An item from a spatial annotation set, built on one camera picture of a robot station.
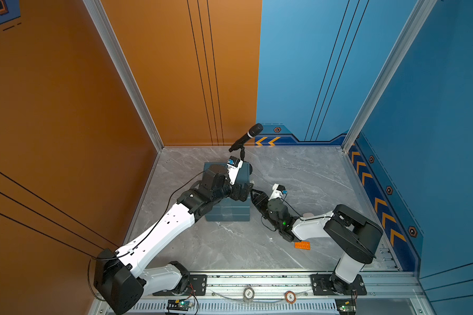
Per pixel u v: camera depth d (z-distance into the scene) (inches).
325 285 28.6
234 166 25.3
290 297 28.0
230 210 31.2
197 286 29.1
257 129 32.8
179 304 27.9
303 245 32.6
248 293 26.3
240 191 26.0
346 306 28.0
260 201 30.4
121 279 14.8
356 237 18.5
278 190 31.7
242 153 39.1
